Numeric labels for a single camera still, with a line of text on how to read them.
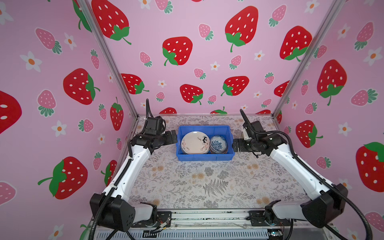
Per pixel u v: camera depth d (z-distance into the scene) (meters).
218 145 0.93
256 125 0.60
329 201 0.39
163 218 0.74
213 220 0.75
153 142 0.54
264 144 0.53
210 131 1.06
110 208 0.38
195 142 1.02
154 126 0.58
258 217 0.74
